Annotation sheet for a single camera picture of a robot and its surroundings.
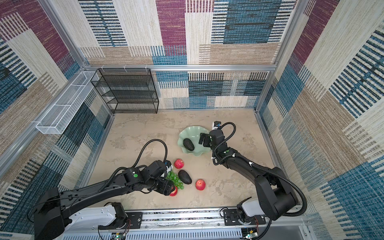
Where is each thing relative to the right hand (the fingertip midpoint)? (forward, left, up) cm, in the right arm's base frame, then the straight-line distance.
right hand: (207, 136), depth 89 cm
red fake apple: (-13, +17, -8) cm, 23 cm away
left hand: (-25, +21, -6) cm, 33 cm away
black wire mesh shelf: (+39, +54, +5) cm, 67 cm away
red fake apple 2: (-28, +19, -8) cm, 35 cm away
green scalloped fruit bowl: (+10, +9, -10) cm, 16 cm away
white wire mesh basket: (-2, +72, +21) cm, 75 cm away
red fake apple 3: (-25, +6, -9) cm, 27 cm away
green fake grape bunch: (-20, +20, -10) cm, 30 cm away
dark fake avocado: (-20, +14, -9) cm, 26 cm away
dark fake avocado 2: (0, +12, -9) cm, 15 cm away
